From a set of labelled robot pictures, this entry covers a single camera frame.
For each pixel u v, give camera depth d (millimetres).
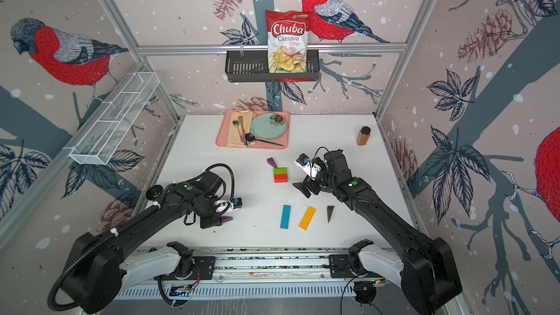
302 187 709
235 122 1178
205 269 733
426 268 389
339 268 726
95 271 389
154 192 798
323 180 683
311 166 698
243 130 1141
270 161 1005
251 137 1104
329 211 853
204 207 680
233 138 1104
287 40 840
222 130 1148
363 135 1037
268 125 1168
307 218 857
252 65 951
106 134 736
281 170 981
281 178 952
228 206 712
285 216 850
